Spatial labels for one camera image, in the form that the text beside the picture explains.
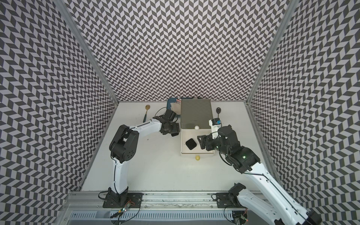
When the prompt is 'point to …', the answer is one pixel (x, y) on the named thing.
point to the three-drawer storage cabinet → (195, 114)
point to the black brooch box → (191, 144)
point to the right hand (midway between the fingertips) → (205, 139)
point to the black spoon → (218, 110)
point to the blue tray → (169, 101)
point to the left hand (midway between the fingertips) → (174, 131)
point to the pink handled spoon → (178, 100)
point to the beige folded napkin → (176, 107)
